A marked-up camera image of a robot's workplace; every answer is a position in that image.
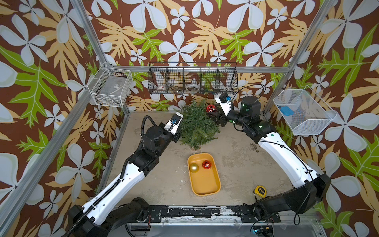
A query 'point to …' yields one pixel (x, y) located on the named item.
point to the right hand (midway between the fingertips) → (210, 108)
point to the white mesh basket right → (311, 115)
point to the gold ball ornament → (194, 168)
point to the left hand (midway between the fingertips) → (177, 117)
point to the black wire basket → (192, 78)
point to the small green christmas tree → (197, 127)
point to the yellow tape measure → (260, 191)
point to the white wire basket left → (110, 86)
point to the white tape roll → (192, 87)
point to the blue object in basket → (287, 110)
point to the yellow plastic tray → (204, 182)
